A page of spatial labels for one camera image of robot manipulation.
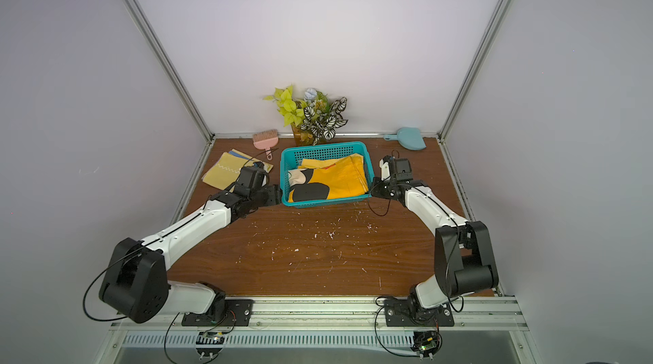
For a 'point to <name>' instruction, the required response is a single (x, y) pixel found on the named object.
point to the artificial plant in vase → (313, 119)
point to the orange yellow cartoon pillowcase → (328, 178)
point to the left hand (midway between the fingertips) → (278, 190)
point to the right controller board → (427, 344)
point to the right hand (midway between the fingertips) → (376, 182)
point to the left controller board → (210, 344)
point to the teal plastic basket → (291, 156)
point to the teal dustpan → (409, 138)
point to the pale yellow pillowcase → (223, 171)
